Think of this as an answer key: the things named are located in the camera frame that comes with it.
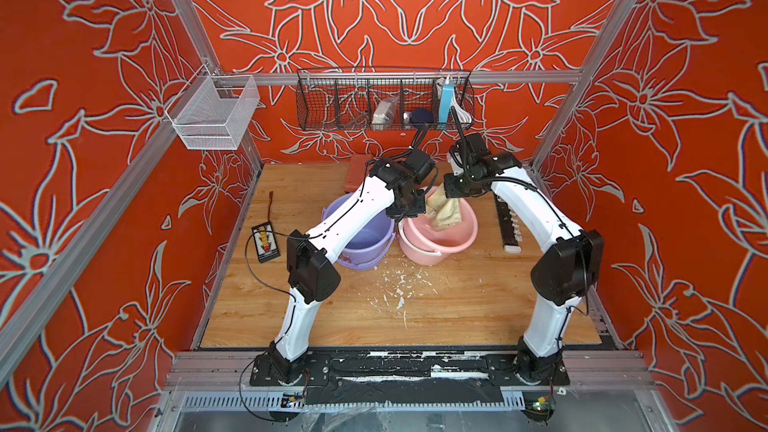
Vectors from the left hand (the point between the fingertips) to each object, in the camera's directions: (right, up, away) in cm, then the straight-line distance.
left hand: (417, 211), depth 81 cm
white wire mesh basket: (-64, +31, +13) cm, 72 cm away
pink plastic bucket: (+1, -9, -6) cm, 10 cm away
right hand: (+8, +7, +5) cm, 12 cm away
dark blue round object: (+3, +30, +16) cm, 34 cm away
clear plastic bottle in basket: (-9, +30, +11) cm, 33 cm away
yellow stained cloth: (+8, -1, +3) cm, 8 cm away
